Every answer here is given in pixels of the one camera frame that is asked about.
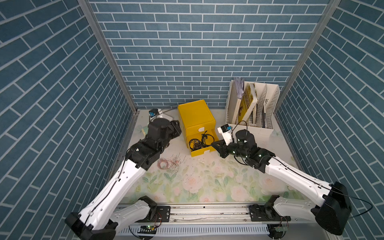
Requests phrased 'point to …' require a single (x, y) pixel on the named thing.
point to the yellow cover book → (248, 102)
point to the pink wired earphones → (166, 161)
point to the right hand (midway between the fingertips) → (213, 143)
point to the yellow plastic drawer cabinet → (197, 122)
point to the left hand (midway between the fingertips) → (181, 126)
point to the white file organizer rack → (260, 120)
